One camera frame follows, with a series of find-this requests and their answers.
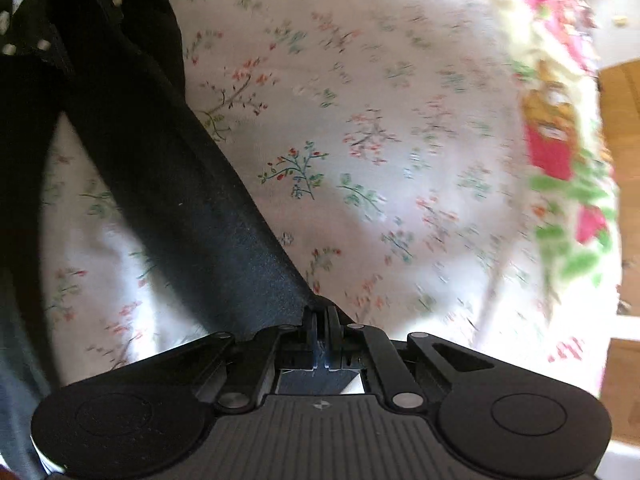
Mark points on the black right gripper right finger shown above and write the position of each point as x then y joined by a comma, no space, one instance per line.
334,339

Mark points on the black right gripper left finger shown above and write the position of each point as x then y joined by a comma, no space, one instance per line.
312,346

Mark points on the black pants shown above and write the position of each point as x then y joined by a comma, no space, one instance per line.
114,69

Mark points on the white floral bed sheet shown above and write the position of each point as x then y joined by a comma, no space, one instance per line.
383,143

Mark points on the pink cartoon quilt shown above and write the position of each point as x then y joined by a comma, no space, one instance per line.
571,212

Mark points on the brown wooden wardrobe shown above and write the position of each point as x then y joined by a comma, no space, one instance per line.
620,113

